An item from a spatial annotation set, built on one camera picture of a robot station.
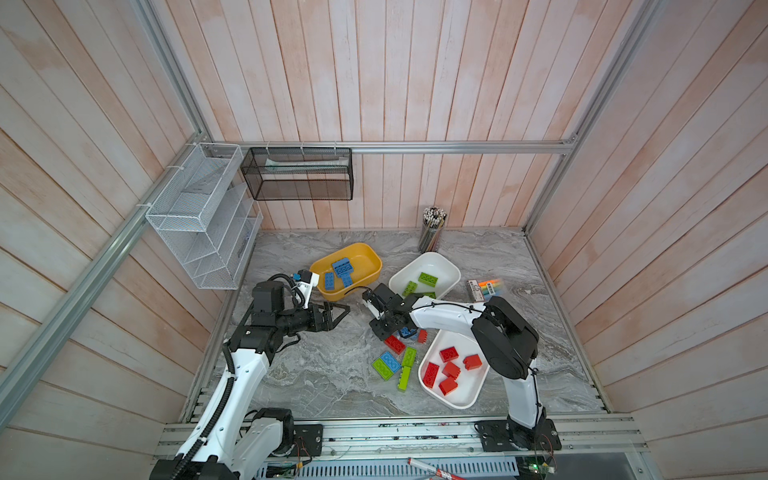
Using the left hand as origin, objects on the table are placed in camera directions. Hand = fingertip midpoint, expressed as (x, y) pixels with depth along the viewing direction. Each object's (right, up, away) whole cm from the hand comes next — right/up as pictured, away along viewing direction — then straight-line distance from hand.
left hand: (338, 315), depth 75 cm
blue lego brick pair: (-2, +10, +31) cm, 33 cm away
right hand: (+10, -7, +19) cm, 23 cm away
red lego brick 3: (+25, -18, +8) cm, 32 cm away
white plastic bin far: (+30, +10, +33) cm, 45 cm away
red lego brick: (+16, -12, +15) cm, 25 cm away
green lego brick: (+21, +4, +26) cm, 34 cm away
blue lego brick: (-6, +7, +26) cm, 28 cm away
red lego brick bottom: (+29, -20, +4) cm, 36 cm away
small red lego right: (+24, -10, +14) cm, 29 cm away
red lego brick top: (+31, -14, +11) cm, 36 cm away
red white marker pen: (+24, -36, -7) cm, 44 cm away
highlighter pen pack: (+47, +3, +26) cm, 53 cm away
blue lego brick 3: (+14, -16, +11) cm, 24 cm away
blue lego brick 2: (+18, -5, +5) cm, 19 cm away
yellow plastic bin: (+6, +11, +33) cm, 35 cm away
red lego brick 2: (+31, -17, +9) cm, 37 cm away
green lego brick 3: (+28, +7, +28) cm, 41 cm away
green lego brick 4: (+12, -18, +10) cm, 24 cm away
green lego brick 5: (+20, -15, +12) cm, 27 cm away
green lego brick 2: (+28, +2, +25) cm, 38 cm away
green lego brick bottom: (+18, -19, +6) cm, 26 cm away
